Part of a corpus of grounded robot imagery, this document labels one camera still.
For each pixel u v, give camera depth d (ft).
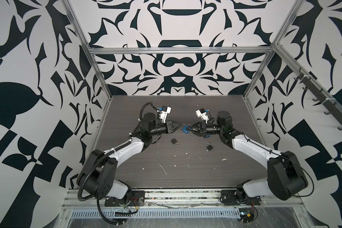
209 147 3.02
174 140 3.13
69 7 2.40
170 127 2.30
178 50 2.99
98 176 1.40
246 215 2.33
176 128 2.49
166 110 2.42
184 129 2.45
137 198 2.39
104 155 1.48
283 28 2.66
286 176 1.41
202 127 2.25
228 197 2.44
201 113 2.49
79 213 2.54
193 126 2.44
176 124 2.49
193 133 2.41
